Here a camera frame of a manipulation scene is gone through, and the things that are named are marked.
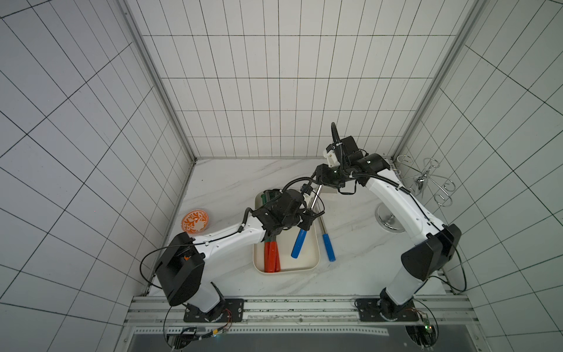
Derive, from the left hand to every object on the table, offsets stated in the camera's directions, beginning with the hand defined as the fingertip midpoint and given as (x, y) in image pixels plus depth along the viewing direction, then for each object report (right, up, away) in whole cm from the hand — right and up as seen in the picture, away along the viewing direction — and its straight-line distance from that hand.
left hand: (310, 218), depth 80 cm
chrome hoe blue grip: (-3, -5, -4) cm, 6 cm away
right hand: (+3, +16, 0) cm, 17 cm away
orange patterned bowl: (-49, -4, +13) cm, 50 cm away
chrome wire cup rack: (+38, +16, -4) cm, 41 cm away
